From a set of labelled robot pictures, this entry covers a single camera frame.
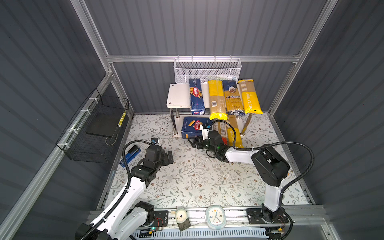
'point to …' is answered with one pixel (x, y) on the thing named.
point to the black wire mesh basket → (92, 136)
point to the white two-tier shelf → (178, 101)
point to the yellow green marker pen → (121, 120)
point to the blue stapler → (134, 151)
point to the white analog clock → (215, 217)
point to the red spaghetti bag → (222, 128)
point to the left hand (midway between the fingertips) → (163, 153)
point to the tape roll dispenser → (182, 218)
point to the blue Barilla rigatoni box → (191, 126)
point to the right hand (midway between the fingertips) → (193, 139)
